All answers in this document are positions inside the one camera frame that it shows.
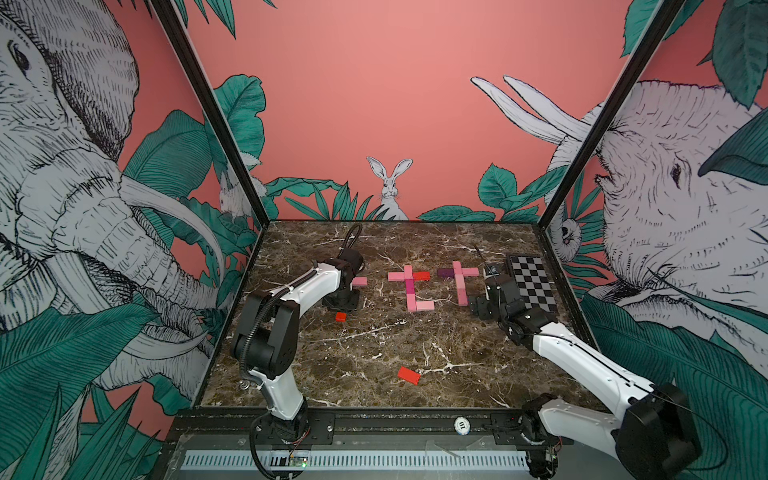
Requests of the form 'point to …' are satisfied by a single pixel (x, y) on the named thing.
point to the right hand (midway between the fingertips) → (487, 290)
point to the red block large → (340, 316)
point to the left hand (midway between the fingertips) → (348, 304)
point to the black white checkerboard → (529, 272)
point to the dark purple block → (446, 272)
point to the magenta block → (409, 286)
